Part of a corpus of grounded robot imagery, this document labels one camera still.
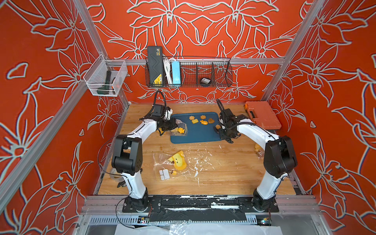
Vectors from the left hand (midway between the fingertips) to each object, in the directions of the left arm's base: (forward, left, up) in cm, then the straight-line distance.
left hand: (177, 124), depth 93 cm
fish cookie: (+10, -18, -10) cm, 23 cm away
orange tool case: (+19, -60, -6) cm, 63 cm away
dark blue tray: (0, -14, -10) cm, 17 cm away
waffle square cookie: (+11, -12, -9) cm, 19 cm away
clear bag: (+4, -1, -5) cm, 6 cm away
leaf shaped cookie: (+15, -9, -10) cm, 20 cm away
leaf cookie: (+15, -18, -9) cm, 25 cm away
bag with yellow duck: (-25, +3, -10) cm, 27 cm away
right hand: (-5, -28, -3) cm, 29 cm away
